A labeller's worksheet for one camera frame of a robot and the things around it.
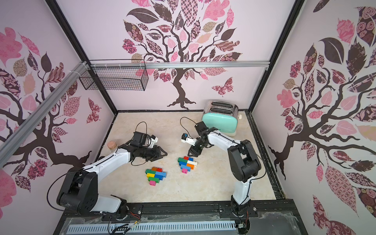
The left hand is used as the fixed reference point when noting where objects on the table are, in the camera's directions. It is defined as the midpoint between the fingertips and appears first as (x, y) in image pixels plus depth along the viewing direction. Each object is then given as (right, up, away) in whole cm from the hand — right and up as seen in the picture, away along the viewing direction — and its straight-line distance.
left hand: (166, 157), depth 84 cm
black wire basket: (-27, +53, +11) cm, 60 cm away
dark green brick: (+9, -3, +6) cm, 11 cm away
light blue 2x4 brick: (+12, -7, +4) cm, 14 cm away
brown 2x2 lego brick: (-8, -8, +3) cm, 11 cm away
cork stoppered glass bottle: (-34, +7, +3) cm, 35 cm away
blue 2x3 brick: (-4, -11, 0) cm, 12 cm away
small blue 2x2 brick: (+15, -2, +6) cm, 16 cm away
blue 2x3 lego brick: (+9, -4, +4) cm, 11 cm away
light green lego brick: (-7, -12, -1) cm, 14 cm away
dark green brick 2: (-11, -8, +2) cm, 14 cm away
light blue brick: (-4, -10, +1) cm, 11 cm away
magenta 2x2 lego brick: (-7, -14, -1) cm, 16 cm away
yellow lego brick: (-9, -11, +1) cm, 14 cm away
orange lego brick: (+15, -6, +5) cm, 17 cm away
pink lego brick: (+11, -9, +2) cm, 14 cm away
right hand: (+16, +4, +7) cm, 18 cm away
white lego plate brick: (+16, -4, +5) cm, 17 cm away
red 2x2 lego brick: (-5, -8, +3) cm, 10 cm away
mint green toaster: (+36, +26, +12) cm, 46 cm away
